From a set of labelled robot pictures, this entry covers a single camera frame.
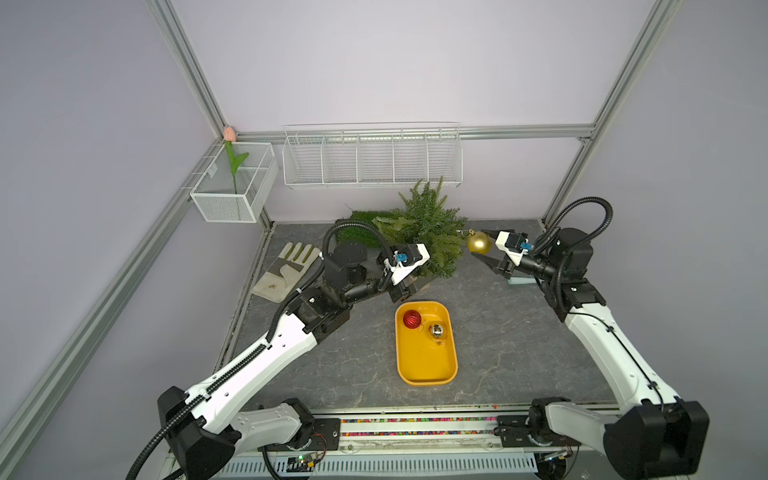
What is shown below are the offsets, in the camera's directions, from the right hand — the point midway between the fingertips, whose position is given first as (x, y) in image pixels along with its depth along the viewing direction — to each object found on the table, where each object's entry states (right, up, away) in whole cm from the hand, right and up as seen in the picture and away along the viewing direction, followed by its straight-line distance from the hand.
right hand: (480, 236), depth 71 cm
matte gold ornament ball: (-1, -2, -2) cm, 3 cm away
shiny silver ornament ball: (-8, -27, +16) cm, 32 cm away
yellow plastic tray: (-11, -31, +18) cm, 38 cm away
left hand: (-13, -6, -8) cm, 17 cm away
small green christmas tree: (-12, +5, +7) cm, 15 cm away
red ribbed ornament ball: (-15, -24, +18) cm, 34 cm away
